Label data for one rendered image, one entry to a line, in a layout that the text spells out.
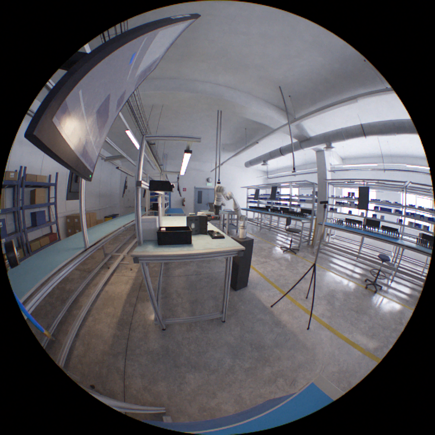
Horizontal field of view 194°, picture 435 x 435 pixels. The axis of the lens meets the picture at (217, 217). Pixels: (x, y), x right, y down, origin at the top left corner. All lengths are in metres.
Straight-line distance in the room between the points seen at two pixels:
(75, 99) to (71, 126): 0.04
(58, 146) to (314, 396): 0.69
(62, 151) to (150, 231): 1.12
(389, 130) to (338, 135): 1.46
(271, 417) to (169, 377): 1.09
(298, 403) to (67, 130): 0.67
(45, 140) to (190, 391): 1.44
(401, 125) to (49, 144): 4.04
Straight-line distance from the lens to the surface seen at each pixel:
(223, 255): 1.06
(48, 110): 0.15
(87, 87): 0.20
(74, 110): 0.20
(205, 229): 1.39
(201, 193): 8.19
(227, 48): 2.62
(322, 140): 4.07
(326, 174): 4.86
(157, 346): 1.58
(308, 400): 0.52
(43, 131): 0.15
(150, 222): 1.22
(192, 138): 1.21
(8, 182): 3.42
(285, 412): 0.50
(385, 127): 3.84
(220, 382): 1.40
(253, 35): 2.54
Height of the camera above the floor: 1.38
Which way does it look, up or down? 8 degrees down
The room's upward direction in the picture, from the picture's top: 2 degrees clockwise
